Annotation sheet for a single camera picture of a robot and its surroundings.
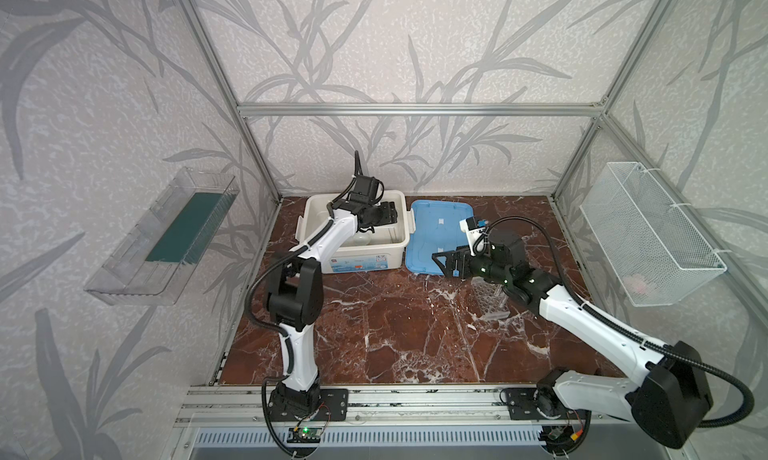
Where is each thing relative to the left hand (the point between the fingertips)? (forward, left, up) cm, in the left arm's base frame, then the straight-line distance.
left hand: (393, 205), depth 94 cm
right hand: (-18, -15, +5) cm, 24 cm away
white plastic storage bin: (-14, +5, -5) cm, 16 cm away
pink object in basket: (-29, -61, +4) cm, 68 cm away
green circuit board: (-59, +20, -18) cm, 65 cm away
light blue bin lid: (+4, -16, -18) cm, 25 cm away
